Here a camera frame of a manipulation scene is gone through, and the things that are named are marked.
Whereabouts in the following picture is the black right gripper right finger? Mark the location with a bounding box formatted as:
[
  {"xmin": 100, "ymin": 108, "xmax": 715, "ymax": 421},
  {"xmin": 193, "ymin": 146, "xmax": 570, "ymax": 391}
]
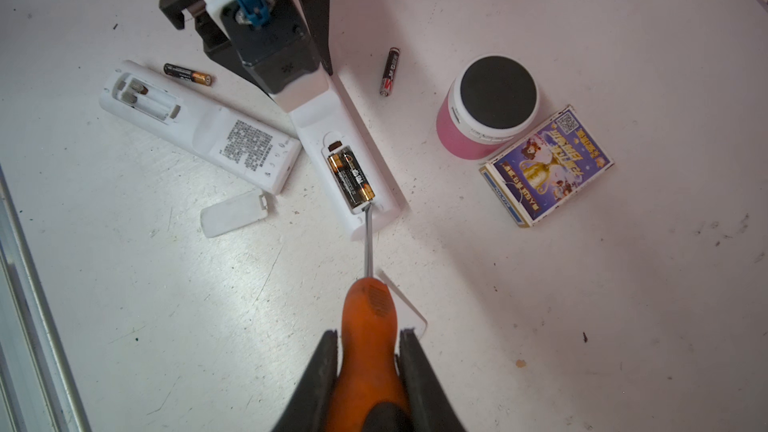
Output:
[{"xmin": 398, "ymin": 329, "xmax": 466, "ymax": 432}]

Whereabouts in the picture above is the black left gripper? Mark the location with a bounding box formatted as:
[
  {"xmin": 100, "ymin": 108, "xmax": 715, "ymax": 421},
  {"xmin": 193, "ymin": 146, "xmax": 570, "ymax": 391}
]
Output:
[{"xmin": 159, "ymin": 0, "xmax": 333, "ymax": 90}]

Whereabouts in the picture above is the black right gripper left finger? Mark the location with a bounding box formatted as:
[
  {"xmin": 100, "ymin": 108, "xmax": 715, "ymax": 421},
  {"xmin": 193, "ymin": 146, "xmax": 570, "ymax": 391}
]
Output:
[{"xmin": 272, "ymin": 330, "xmax": 338, "ymax": 432}]

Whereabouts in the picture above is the orange handled screwdriver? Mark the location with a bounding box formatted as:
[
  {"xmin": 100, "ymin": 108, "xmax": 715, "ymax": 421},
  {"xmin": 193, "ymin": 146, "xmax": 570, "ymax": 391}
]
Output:
[{"xmin": 325, "ymin": 204, "xmax": 413, "ymax": 431}]

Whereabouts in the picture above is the black gold AAA battery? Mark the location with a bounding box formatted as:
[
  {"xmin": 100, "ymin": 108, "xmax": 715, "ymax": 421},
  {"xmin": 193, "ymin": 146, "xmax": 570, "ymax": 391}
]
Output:
[{"xmin": 163, "ymin": 63, "xmax": 213, "ymax": 86}]

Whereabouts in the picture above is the white remote with back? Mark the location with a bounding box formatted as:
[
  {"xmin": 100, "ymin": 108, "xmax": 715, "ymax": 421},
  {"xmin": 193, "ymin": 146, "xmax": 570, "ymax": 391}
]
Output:
[{"xmin": 99, "ymin": 60, "xmax": 302, "ymax": 195}]

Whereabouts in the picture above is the black red AAA battery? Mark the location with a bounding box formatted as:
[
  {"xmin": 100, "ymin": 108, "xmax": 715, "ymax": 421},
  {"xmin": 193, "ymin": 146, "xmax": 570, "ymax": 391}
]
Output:
[{"xmin": 379, "ymin": 47, "xmax": 401, "ymax": 97}]

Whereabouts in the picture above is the white remote with coloured buttons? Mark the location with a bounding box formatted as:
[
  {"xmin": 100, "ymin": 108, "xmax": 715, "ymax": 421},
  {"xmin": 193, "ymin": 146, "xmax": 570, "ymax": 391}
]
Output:
[{"xmin": 289, "ymin": 70, "xmax": 402, "ymax": 241}]

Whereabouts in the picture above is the gold black battery upper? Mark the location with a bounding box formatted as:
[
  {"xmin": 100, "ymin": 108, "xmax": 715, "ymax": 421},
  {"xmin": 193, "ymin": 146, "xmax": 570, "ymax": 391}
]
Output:
[{"xmin": 328, "ymin": 154, "xmax": 364, "ymax": 209}]

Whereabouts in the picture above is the gold black battery lower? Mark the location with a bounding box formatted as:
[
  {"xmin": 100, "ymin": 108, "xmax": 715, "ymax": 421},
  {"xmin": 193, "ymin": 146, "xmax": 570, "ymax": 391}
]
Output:
[{"xmin": 339, "ymin": 147, "xmax": 375, "ymax": 203}]

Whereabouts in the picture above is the pink round speaker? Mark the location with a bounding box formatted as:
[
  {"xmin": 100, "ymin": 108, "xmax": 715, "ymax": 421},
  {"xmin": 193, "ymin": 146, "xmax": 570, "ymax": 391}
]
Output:
[{"xmin": 436, "ymin": 54, "xmax": 541, "ymax": 160}]

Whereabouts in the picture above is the small purple card box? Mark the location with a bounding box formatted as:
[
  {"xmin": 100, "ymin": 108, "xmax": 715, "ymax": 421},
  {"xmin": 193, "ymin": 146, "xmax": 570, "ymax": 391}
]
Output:
[{"xmin": 479, "ymin": 105, "xmax": 614, "ymax": 228}]

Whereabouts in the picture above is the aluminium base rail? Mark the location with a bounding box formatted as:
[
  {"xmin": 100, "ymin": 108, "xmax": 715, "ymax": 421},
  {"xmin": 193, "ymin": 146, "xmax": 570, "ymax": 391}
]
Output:
[{"xmin": 1, "ymin": 179, "xmax": 91, "ymax": 431}]

